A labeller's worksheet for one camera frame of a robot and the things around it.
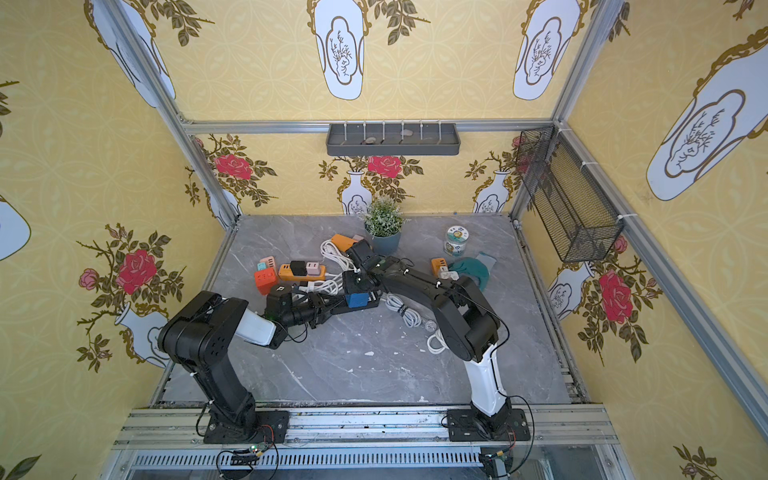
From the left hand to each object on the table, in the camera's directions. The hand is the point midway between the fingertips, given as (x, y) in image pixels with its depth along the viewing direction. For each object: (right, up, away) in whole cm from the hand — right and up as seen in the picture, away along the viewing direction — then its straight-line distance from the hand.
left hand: (339, 302), depth 91 cm
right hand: (+1, +4, +1) cm, 4 cm away
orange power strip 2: (+31, +11, +12) cm, 35 cm away
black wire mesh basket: (+63, +24, -17) cm, 70 cm away
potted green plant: (+13, +26, +6) cm, 30 cm away
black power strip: (+10, 0, +3) cm, 11 cm away
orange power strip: (-2, +18, +18) cm, 26 cm away
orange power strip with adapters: (-20, +7, +11) cm, 24 cm away
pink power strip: (-26, +11, +12) cm, 31 cm away
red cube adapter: (-23, +7, +1) cm, 24 cm away
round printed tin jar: (+39, +20, +12) cm, 45 cm away
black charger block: (-14, +10, +6) cm, 19 cm away
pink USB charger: (-10, +10, +6) cm, 15 cm away
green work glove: (+45, +10, +15) cm, 48 cm away
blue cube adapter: (+6, +1, -3) cm, 7 cm away
